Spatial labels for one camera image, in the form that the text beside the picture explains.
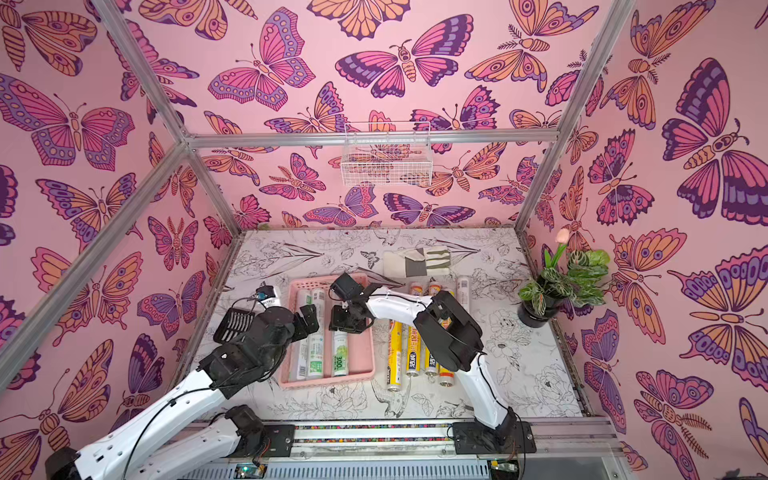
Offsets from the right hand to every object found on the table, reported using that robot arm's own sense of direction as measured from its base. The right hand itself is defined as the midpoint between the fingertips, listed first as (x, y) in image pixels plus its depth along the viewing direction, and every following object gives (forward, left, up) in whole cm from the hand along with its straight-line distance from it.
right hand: (327, 333), depth 90 cm
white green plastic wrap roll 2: (-7, -5, +2) cm, 9 cm away
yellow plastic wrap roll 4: (-12, -35, -1) cm, 37 cm away
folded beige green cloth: (+30, -27, -2) cm, 40 cm away
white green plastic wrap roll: (-4, +2, +2) cm, 5 cm away
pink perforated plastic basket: (-3, -10, -1) cm, 11 cm away
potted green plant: (+6, -64, +22) cm, 68 cm away
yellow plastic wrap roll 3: (-9, -31, +1) cm, 32 cm away
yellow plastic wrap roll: (-6, -21, 0) cm, 21 cm away
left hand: (-1, +3, +15) cm, 16 cm away
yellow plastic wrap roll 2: (-4, -26, 0) cm, 26 cm away
